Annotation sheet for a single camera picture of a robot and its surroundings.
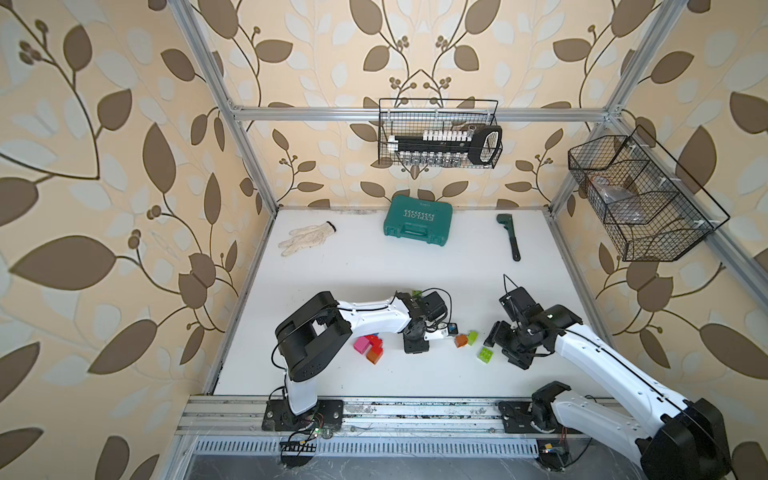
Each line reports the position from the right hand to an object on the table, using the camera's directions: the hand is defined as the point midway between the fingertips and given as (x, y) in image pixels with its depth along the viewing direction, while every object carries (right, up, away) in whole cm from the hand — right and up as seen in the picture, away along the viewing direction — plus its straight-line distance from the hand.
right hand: (492, 349), depth 80 cm
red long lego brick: (-32, 0, +6) cm, 32 cm away
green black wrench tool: (+18, +36, +35) cm, 54 cm away
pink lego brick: (-36, 0, +4) cm, 37 cm away
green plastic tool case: (-17, +37, +32) cm, 52 cm away
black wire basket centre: (-29, +67, +22) cm, 77 cm away
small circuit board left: (-49, -20, -12) cm, 54 cm away
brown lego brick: (-7, +1, +5) cm, 9 cm away
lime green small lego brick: (-1, -2, +3) cm, 4 cm away
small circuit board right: (+12, -22, -8) cm, 27 cm away
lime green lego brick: (-21, +17, -8) cm, 28 cm away
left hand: (-20, +2, +7) cm, 21 cm away
